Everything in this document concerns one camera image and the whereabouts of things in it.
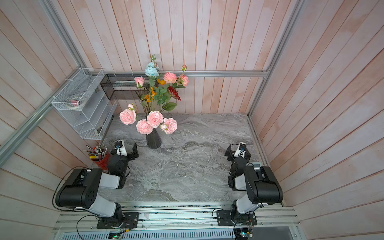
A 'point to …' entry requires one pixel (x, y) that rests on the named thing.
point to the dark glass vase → (153, 139)
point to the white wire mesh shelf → (94, 119)
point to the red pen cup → (103, 164)
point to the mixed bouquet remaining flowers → (163, 86)
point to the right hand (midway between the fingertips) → (238, 145)
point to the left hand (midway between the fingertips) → (129, 145)
